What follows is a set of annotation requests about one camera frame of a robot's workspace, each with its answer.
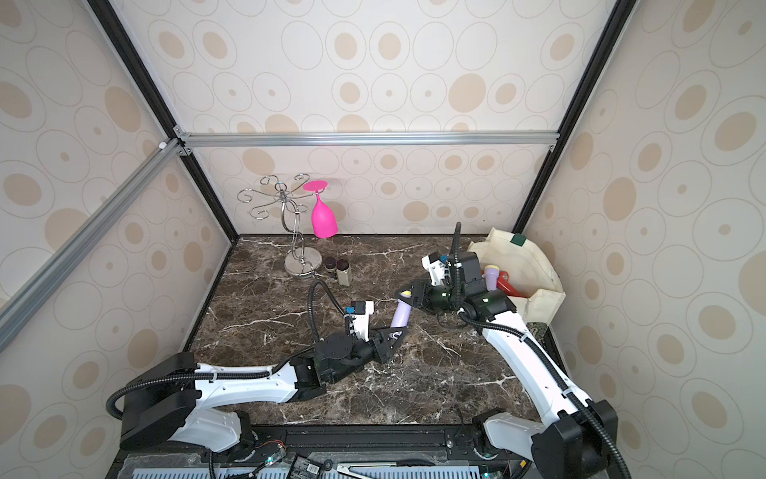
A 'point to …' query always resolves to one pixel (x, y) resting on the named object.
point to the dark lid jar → (330, 265)
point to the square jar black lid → (343, 272)
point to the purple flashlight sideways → (402, 311)
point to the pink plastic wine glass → (323, 222)
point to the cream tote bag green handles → (531, 273)
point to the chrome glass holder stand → (302, 260)
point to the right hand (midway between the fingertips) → (411, 295)
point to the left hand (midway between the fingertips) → (414, 337)
